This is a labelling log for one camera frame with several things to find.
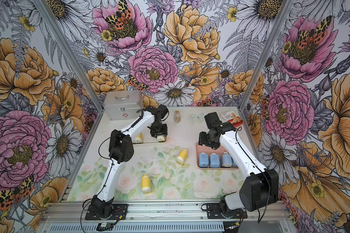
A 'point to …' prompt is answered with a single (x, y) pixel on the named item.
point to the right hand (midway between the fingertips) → (204, 145)
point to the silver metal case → (123, 105)
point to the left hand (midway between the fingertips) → (161, 139)
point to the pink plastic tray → (202, 149)
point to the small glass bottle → (177, 117)
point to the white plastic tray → (148, 138)
